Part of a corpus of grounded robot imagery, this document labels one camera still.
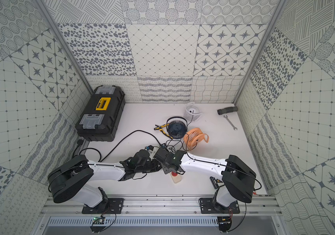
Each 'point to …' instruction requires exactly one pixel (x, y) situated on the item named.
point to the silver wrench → (226, 116)
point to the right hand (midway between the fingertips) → (172, 166)
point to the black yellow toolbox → (102, 118)
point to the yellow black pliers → (159, 127)
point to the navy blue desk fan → (177, 127)
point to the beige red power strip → (176, 177)
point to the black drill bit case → (216, 183)
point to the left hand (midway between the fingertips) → (164, 161)
